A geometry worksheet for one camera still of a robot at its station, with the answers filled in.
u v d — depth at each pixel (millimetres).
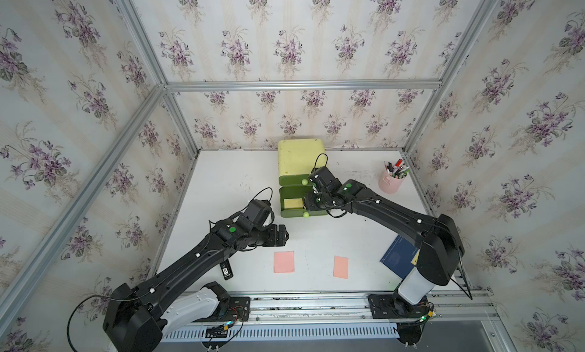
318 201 707
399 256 835
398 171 987
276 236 677
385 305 720
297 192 850
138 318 370
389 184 981
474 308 748
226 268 784
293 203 897
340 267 823
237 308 729
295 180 823
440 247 436
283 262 833
